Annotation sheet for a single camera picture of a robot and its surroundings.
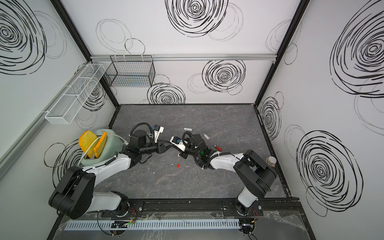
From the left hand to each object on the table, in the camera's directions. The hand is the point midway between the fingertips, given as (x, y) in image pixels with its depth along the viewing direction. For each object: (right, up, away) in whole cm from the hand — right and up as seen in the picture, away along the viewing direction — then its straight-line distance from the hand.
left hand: (172, 145), depth 81 cm
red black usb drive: (+28, -5, +15) cm, 32 cm away
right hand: (+1, 0, +1) cm, 1 cm away
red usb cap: (+2, -14, +7) cm, 16 cm away
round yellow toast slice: (-43, +4, -6) cm, 44 cm away
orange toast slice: (-35, 0, -9) cm, 36 cm away
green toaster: (-34, -1, +2) cm, 34 cm away
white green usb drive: (+7, +7, +24) cm, 26 cm away
